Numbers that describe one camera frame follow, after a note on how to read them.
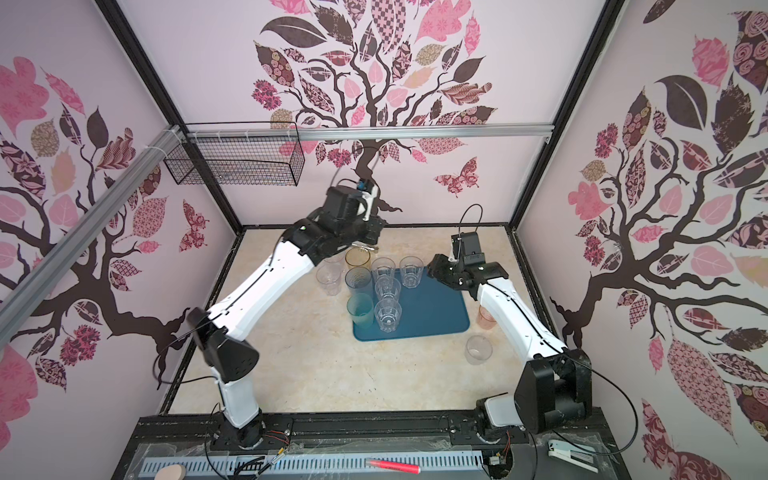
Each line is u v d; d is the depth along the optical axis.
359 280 0.95
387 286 0.98
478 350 0.87
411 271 1.01
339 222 0.56
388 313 0.93
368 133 0.95
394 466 0.69
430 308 0.88
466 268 0.62
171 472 0.69
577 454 0.69
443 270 0.74
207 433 0.74
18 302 0.50
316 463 0.70
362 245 0.67
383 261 0.98
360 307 0.89
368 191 0.65
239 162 1.22
